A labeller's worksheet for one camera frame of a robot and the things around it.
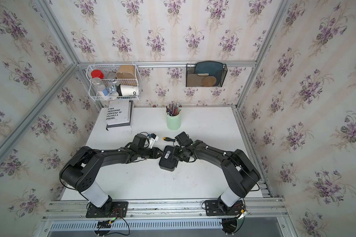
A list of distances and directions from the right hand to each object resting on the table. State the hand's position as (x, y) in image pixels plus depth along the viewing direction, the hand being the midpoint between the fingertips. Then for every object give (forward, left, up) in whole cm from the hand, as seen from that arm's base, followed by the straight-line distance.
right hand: (174, 156), depth 87 cm
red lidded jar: (+41, +50, +30) cm, 72 cm away
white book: (+33, +42, +4) cm, 53 cm away
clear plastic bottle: (+34, +47, +26) cm, 64 cm away
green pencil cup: (+23, +1, +4) cm, 24 cm away
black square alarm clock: (-3, +4, -1) cm, 5 cm away
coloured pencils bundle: (+31, +2, +8) cm, 33 cm away
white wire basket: (+39, +40, +26) cm, 61 cm away
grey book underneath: (+24, +38, -1) cm, 45 cm away
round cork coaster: (+44, -22, +23) cm, 54 cm away
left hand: (+1, +6, -1) cm, 6 cm away
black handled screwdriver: (+14, +5, -3) cm, 15 cm away
